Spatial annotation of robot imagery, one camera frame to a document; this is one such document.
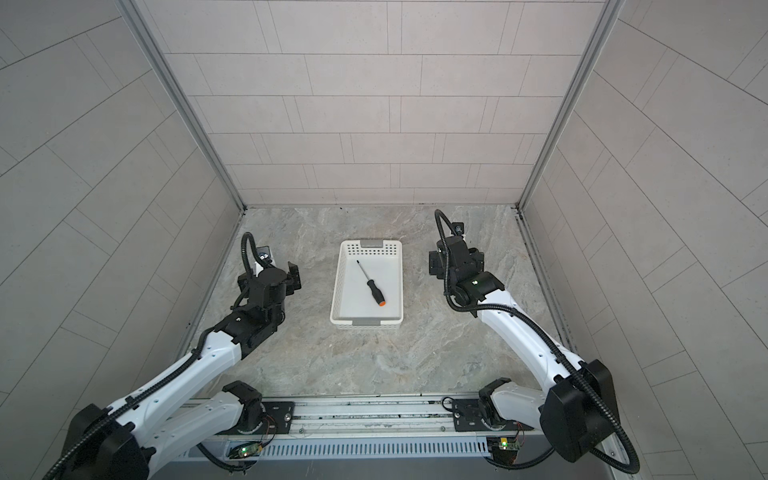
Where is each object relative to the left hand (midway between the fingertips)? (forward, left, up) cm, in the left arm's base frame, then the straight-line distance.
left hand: (280, 262), depth 81 cm
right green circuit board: (-40, -57, -16) cm, 72 cm away
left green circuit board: (-40, +1, -14) cm, 43 cm away
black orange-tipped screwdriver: (-2, -27, -14) cm, 30 cm away
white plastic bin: (-5, -19, -16) cm, 25 cm away
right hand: (+3, -47, +1) cm, 47 cm away
